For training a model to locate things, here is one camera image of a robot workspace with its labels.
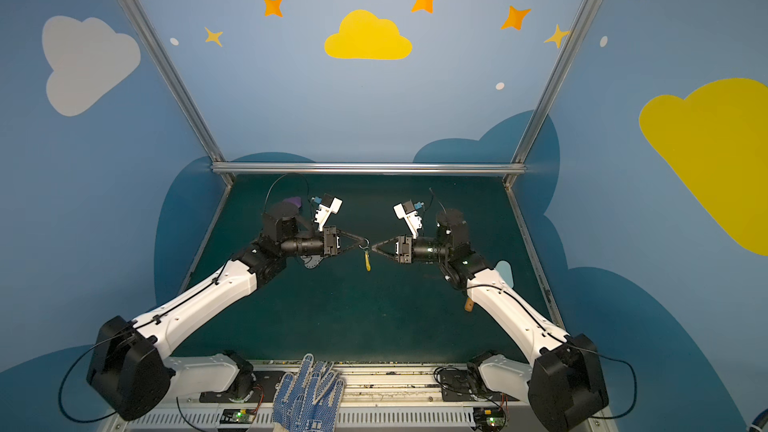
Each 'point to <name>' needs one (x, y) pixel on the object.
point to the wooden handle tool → (469, 305)
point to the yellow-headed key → (368, 262)
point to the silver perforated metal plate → (311, 261)
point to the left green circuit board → (237, 416)
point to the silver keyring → (365, 247)
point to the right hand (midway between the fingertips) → (377, 247)
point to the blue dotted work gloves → (310, 401)
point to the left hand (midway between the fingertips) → (364, 245)
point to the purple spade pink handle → (295, 199)
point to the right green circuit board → (489, 418)
